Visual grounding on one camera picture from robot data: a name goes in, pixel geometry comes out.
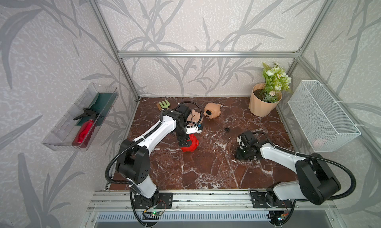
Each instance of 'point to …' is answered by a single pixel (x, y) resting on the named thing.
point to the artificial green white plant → (276, 81)
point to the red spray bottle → (84, 134)
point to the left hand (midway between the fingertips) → (186, 136)
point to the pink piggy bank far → (194, 116)
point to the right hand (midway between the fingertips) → (235, 155)
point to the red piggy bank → (194, 145)
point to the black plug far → (226, 129)
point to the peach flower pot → (257, 106)
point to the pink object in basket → (319, 142)
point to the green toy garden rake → (165, 105)
